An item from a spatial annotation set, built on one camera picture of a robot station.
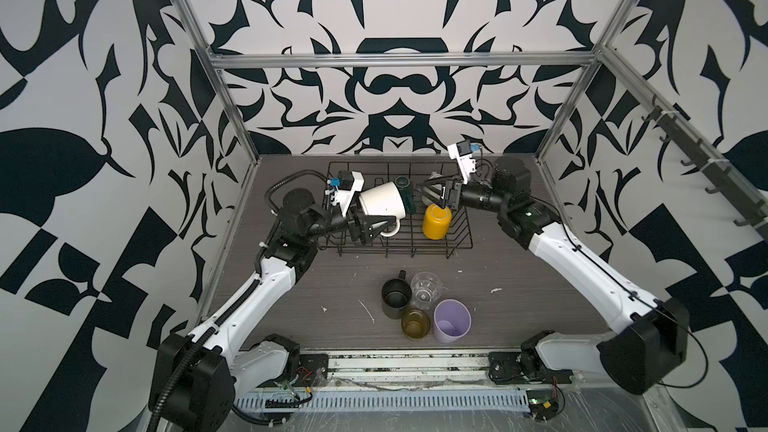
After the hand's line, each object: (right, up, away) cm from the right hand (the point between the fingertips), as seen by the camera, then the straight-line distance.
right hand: (423, 186), depth 67 cm
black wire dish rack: (-1, -17, +29) cm, 33 cm away
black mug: (-5, -31, +17) cm, 36 cm away
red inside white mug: (-9, -3, -4) cm, 10 cm away
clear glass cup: (+3, -30, +20) cm, 36 cm away
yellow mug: (+7, -10, +22) cm, 25 cm away
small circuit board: (+29, -51, +4) cm, 59 cm away
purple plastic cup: (+9, -36, +14) cm, 40 cm away
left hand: (-7, -3, -2) cm, 8 cm away
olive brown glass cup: (-1, -37, +14) cm, 39 cm away
